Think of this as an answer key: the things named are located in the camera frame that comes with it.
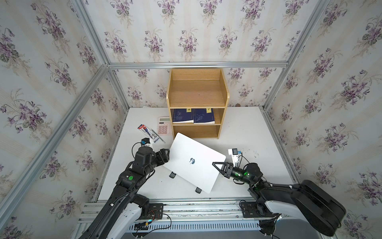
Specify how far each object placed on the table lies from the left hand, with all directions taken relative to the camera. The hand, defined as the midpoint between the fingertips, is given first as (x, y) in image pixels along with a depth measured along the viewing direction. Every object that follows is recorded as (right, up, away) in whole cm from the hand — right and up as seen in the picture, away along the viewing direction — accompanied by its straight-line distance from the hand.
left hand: (167, 153), depth 76 cm
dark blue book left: (+6, +20, +15) cm, 26 cm away
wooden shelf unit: (+16, +30, +6) cm, 34 cm away
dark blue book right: (+19, +20, +14) cm, 31 cm away
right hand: (+25, -6, -1) cm, 26 cm away
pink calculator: (-7, +13, +29) cm, 32 cm away
